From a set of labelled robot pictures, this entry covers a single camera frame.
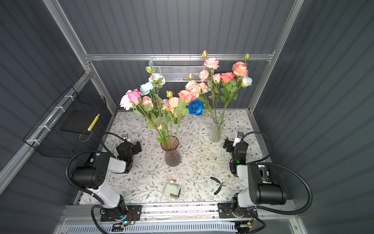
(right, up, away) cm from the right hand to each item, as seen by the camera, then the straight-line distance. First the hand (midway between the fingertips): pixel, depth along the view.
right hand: (237, 139), depth 91 cm
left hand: (-70, -3, +5) cm, 71 cm away
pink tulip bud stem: (-44, +1, -14) cm, 47 cm away
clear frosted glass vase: (-12, +4, +7) cm, 15 cm away
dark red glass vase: (-41, -9, +1) cm, 42 cm away
